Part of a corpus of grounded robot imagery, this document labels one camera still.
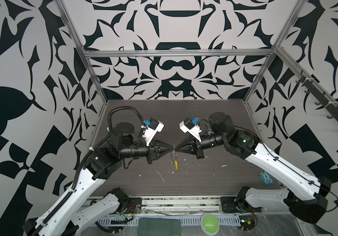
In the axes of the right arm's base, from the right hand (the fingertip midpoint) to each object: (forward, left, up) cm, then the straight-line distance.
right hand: (177, 149), depth 56 cm
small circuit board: (-21, -33, -36) cm, 53 cm away
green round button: (-21, -15, -35) cm, 44 cm away
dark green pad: (-22, +9, -34) cm, 41 cm away
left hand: (0, +1, +2) cm, 2 cm away
